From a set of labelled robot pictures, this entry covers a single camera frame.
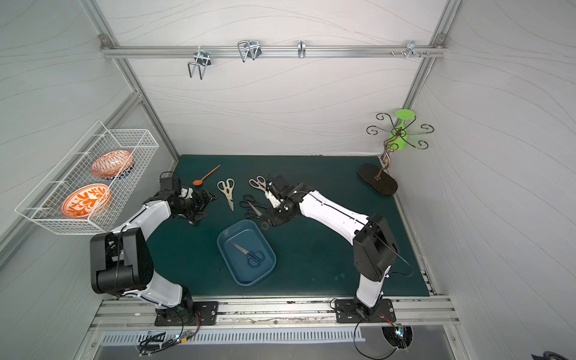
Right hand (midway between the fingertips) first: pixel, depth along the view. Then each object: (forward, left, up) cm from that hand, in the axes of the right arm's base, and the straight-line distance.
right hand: (274, 216), depth 84 cm
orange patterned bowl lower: (-10, +51, +22) cm, 57 cm away
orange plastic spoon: (+23, +41, -10) cm, 48 cm away
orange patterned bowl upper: (+4, +52, +22) cm, 57 cm away
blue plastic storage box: (-3, +11, -11) cm, 16 cm away
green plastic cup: (+28, -48, +16) cm, 58 cm away
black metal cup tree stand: (+29, -48, -11) cm, 57 cm away
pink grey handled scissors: (+25, +11, -13) cm, 30 cm away
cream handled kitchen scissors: (+21, +27, -12) cm, 36 cm away
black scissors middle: (+14, +14, -12) cm, 23 cm away
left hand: (+6, +26, -2) cm, 27 cm away
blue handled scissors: (-12, +7, -12) cm, 18 cm away
